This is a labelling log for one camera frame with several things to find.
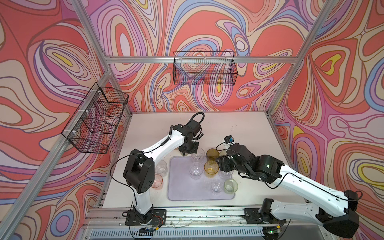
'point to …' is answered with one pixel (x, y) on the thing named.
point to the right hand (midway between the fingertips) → (223, 161)
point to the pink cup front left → (157, 182)
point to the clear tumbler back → (195, 170)
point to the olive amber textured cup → (212, 154)
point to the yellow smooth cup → (211, 168)
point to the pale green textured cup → (230, 186)
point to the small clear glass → (216, 187)
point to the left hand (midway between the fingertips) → (195, 151)
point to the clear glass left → (161, 168)
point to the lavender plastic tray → (182, 186)
